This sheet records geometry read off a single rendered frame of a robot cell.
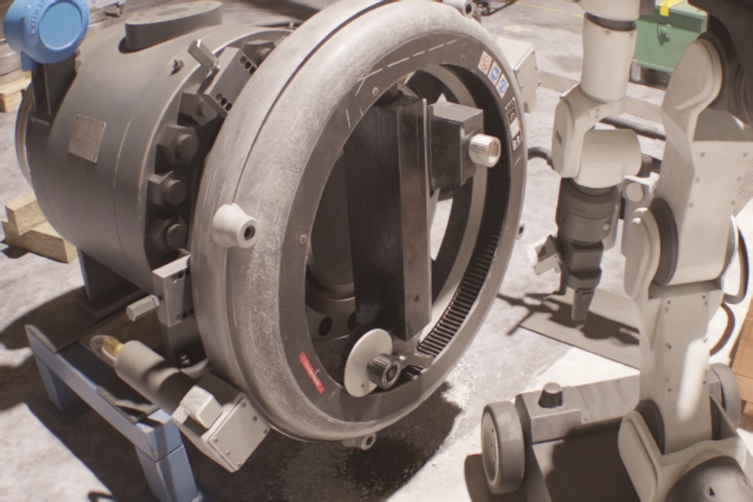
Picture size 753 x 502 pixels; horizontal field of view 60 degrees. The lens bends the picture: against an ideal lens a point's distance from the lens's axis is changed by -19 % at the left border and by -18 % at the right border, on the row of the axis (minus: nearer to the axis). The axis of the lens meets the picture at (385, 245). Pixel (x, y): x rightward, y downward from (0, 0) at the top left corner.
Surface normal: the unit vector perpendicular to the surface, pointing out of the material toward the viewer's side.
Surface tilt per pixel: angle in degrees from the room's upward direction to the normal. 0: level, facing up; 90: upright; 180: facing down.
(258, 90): 42
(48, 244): 90
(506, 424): 18
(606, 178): 102
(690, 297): 60
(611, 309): 0
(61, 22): 90
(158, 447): 90
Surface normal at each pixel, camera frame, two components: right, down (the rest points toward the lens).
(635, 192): -0.62, 0.39
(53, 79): 0.79, 0.28
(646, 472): -0.99, 0.07
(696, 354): 0.08, -0.04
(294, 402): 0.60, 0.47
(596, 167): 0.11, 0.64
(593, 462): -0.02, -0.88
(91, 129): -0.55, -0.07
